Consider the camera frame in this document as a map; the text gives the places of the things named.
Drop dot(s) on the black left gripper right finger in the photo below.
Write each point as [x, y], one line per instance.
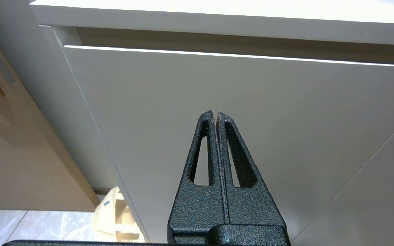
[251, 205]

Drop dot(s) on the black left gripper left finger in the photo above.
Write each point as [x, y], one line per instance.
[197, 205]

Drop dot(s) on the cream canvas tote bag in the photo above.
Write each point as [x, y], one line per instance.
[106, 215]

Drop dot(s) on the white cabinet door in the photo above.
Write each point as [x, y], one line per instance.
[375, 201]
[286, 109]

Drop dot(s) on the beige wooden cabinet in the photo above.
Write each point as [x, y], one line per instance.
[19, 160]

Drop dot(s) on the white sideboard cabinet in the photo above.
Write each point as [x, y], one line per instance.
[53, 85]

